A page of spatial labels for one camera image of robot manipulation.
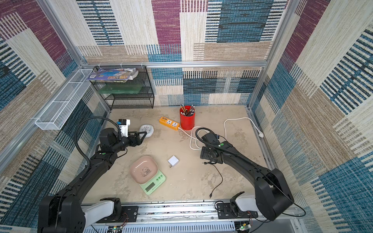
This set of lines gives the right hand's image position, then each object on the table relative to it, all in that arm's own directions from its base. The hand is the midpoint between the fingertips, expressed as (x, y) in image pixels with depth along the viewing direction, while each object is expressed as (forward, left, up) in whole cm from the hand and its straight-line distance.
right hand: (211, 158), depth 86 cm
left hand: (+10, +39, +13) cm, 42 cm away
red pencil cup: (+26, +13, +6) cm, 30 cm away
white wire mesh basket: (+8, +77, +29) cm, 83 cm away
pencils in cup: (+28, +13, +9) cm, 32 cm away
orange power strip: (+29, +27, -3) cm, 40 cm away
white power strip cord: (+20, +12, -4) cm, 23 cm away
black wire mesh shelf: (+34, +45, +21) cm, 60 cm away
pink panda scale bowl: (-5, +39, -2) cm, 39 cm away
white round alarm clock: (+25, +42, -3) cm, 49 cm away
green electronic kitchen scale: (-14, +34, -5) cm, 37 cm away
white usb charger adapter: (0, +23, -4) cm, 23 cm away
